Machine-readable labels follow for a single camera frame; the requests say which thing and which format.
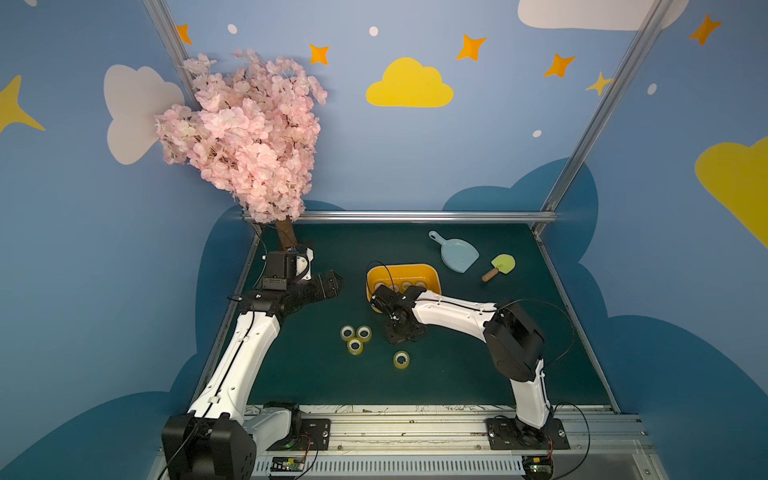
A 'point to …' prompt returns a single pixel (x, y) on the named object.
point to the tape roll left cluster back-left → (347, 332)
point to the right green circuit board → (538, 466)
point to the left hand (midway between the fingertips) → (329, 280)
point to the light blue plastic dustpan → (456, 253)
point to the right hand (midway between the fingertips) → (400, 333)
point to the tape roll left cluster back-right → (364, 333)
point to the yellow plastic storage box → (400, 276)
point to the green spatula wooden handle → (504, 263)
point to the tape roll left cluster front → (355, 346)
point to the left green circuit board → (285, 464)
